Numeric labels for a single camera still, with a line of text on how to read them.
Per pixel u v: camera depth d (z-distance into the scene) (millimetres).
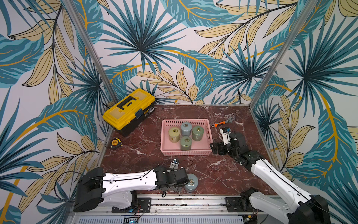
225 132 719
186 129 950
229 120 1097
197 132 928
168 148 954
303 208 390
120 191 440
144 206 745
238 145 609
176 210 730
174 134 930
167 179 548
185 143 879
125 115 904
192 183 722
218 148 721
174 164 698
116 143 927
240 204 711
